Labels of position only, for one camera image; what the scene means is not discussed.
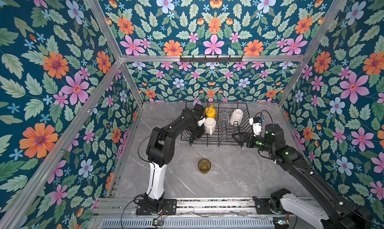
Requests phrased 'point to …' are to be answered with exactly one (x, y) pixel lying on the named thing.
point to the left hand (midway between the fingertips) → (198, 128)
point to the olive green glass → (204, 165)
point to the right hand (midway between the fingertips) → (237, 134)
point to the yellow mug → (210, 112)
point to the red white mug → (209, 125)
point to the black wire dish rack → (227, 124)
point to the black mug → (197, 132)
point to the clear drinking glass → (224, 117)
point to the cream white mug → (236, 116)
